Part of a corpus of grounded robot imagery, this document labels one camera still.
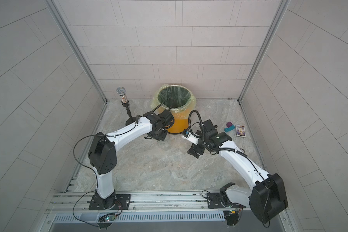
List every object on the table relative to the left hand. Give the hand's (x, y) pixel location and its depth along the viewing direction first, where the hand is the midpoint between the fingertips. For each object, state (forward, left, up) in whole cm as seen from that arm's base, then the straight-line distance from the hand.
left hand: (163, 136), depth 88 cm
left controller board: (-41, +23, -5) cm, 47 cm away
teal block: (+7, -41, -2) cm, 42 cm away
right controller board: (-39, -35, -4) cm, 53 cm away
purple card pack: (+7, -52, -4) cm, 52 cm away
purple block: (+13, -45, -4) cm, 47 cm away
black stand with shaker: (+15, +23, +23) cm, 36 cm away
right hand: (-6, -17, +4) cm, 19 cm away
